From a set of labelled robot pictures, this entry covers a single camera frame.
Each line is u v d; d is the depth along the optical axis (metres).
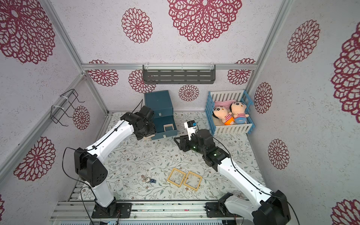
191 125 0.65
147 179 0.82
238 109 1.02
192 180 0.85
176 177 0.85
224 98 1.12
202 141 0.57
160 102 0.97
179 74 0.95
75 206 0.78
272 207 0.38
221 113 1.03
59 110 0.73
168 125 1.00
